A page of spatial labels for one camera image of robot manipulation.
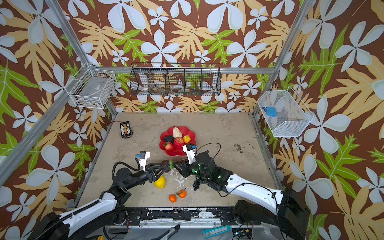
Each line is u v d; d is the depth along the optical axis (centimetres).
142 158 68
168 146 95
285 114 84
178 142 96
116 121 118
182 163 66
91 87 86
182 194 79
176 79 98
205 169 56
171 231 70
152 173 66
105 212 57
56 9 69
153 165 73
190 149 65
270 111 86
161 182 80
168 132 104
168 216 75
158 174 69
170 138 100
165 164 70
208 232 69
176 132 101
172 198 78
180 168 70
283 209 40
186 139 99
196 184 83
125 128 108
